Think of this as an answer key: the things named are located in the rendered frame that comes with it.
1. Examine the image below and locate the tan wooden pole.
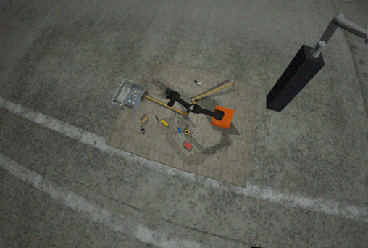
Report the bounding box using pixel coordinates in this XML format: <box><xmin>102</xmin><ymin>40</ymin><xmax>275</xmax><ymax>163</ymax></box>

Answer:
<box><xmin>141</xmin><ymin>91</ymin><xmax>190</xmax><ymax>117</ymax></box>

